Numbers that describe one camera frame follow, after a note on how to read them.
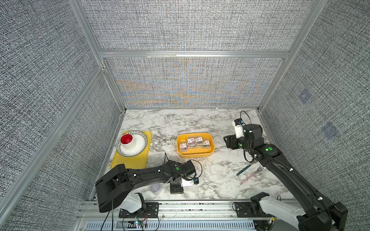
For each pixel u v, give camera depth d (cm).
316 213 39
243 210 73
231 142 68
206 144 97
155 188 78
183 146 95
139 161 92
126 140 96
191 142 95
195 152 94
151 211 73
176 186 70
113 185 46
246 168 88
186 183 71
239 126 67
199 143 95
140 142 99
